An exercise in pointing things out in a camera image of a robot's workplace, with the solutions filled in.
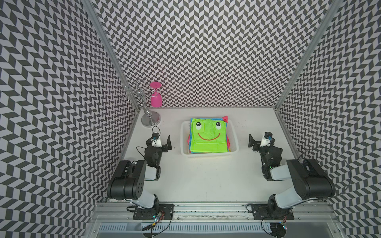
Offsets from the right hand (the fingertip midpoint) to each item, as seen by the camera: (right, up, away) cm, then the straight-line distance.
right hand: (257, 135), depth 89 cm
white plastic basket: (-14, +1, +4) cm, 14 cm away
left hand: (-58, 0, +1) cm, 58 cm away
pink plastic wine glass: (-65, +24, +11) cm, 70 cm away
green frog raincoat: (-30, 0, +2) cm, 30 cm away
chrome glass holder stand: (-74, +26, +2) cm, 78 cm away
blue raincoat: (-40, -9, -2) cm, 41 cm away
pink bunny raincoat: (-17, +10, +9) cm, 22 cm away
